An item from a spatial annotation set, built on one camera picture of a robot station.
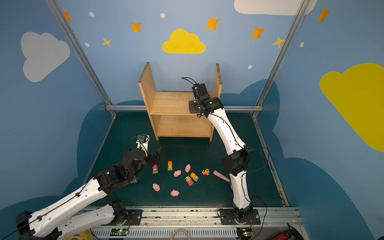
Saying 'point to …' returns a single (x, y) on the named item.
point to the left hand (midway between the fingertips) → (155, 148)
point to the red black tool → (291, 234)
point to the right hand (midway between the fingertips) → (196, 103)
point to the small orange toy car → (206, 172)
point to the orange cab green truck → (170, 165)
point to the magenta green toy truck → (189, 181)
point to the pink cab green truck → (155, 170)
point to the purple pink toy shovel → (217, 173)
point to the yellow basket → (85, 235)
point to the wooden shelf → (169, 111)
